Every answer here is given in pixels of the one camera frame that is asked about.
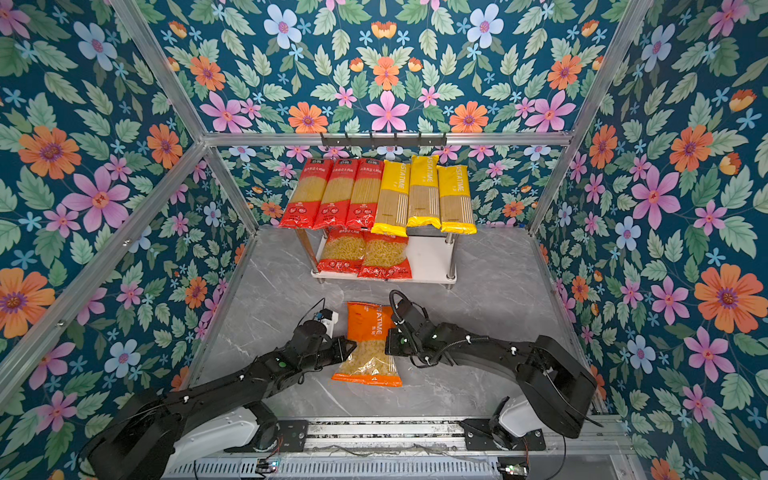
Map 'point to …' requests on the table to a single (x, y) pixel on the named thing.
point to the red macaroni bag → (386, 257)
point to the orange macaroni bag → (368, 364)
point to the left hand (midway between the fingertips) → (361, 341)
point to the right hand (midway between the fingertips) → (381, 343)
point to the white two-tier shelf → (432, 253)
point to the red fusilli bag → (343, 251)
